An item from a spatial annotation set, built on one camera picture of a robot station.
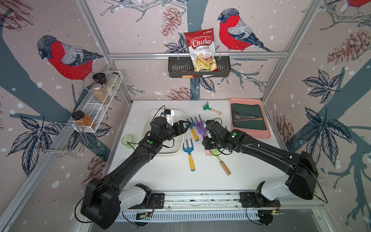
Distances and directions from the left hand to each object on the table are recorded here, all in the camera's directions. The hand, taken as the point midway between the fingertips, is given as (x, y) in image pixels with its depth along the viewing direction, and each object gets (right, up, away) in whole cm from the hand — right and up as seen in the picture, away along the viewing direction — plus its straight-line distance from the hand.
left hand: (190, 122), depth 75 cm
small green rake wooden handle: (+14, +10, +39) cm, 43 cm away
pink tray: (+53, -10, +26) cm, 60 cm away
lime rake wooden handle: (+12, -14, -8) cm, 20 cm away
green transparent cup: (-40, -12, +16) cm, 45 cm away
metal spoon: (+35, +2, +33) cm, 48 cm away
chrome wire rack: (-53, -6, -16) cm, 55 cm away
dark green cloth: (+53, +7, +40) cm, 67 cm away
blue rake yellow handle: (+1, -5, +32) cm, 32 cm away
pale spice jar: (-47, +25, +10) cm, 54 cm away
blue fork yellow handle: (-1, -19, +17) cm, 26 cm away
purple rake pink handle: (+5, -2, -11) cm, 12 cm away
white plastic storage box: (-8, -11, -7) cm, 15 cm away
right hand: (+7, -12, +4) cm, 14 cm away
